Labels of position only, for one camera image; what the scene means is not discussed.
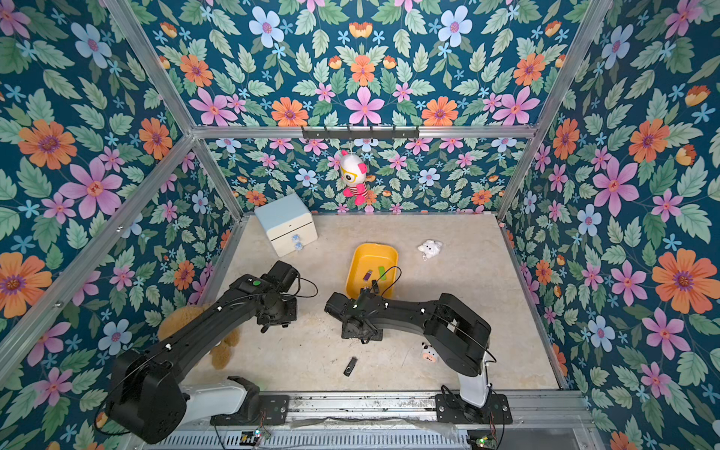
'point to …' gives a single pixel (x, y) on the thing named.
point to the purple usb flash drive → (367, 276)
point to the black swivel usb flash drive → (350, 367)
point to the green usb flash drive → (382, 270)
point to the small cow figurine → (428, 352)
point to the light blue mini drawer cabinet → (288, 223)
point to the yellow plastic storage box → (370, 262)
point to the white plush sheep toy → (429, 248)
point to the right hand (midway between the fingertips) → (358, 332)
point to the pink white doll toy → (353, 173)
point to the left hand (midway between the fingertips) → (294, 315)
